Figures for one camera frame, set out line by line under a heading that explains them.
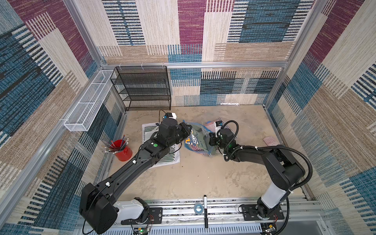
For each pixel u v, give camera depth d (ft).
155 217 2.40
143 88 3.56
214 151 2.92
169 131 1.81
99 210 1.23
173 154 3.02
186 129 2.13
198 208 2.52
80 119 2.31
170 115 2.28
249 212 2.40
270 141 3.26
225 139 2.40
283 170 1.56
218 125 2.70
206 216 2.39
